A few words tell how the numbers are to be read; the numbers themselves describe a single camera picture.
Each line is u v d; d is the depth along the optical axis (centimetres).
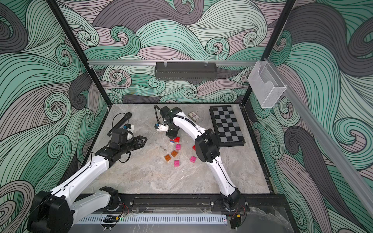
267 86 71
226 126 101
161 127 85
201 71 95
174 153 91
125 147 68
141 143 74
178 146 95
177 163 86
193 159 88
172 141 95
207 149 58
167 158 88
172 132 82
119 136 62
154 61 94
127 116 108
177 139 93
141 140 76
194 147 94
